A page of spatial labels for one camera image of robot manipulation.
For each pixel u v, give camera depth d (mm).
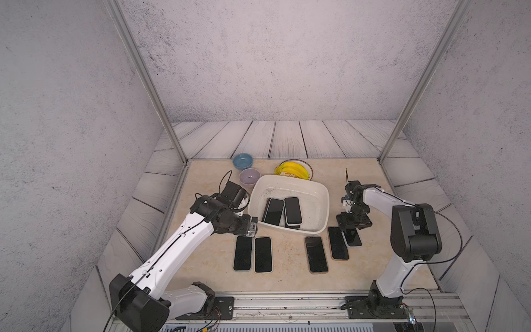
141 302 366
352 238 931
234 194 575
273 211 964
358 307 728
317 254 845
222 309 729
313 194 1044
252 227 669
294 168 1107
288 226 922
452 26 740
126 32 750
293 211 969
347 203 867
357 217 812
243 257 849
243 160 1190
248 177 1082
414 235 494
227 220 551
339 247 866
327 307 743
